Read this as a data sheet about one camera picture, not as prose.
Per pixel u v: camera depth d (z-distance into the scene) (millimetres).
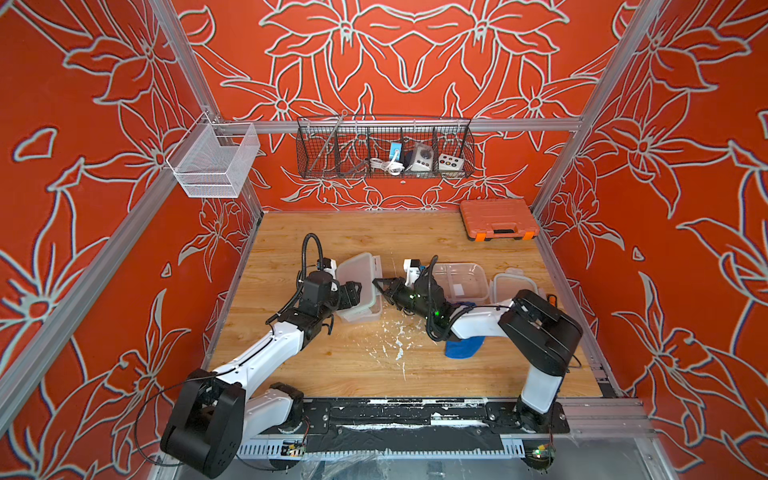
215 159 943
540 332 462
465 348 830
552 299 917
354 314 811
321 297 659
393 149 834
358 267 941
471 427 725
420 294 683
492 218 1156
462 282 983
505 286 1000
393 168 854
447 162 946
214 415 407
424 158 904
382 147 1004
